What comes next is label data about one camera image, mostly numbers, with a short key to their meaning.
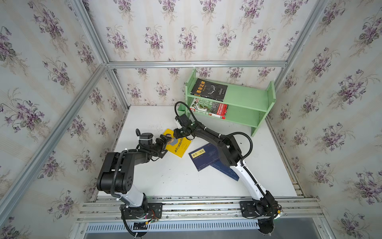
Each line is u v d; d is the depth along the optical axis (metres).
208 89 0.91
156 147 0.83
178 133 0.91
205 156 0.91
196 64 1.00
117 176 0.42
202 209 0.75
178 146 0.96
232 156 0.65
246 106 0.84
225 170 0.85
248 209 0.73
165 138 0.85
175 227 0.76
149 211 0.72
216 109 0.98
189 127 0.79
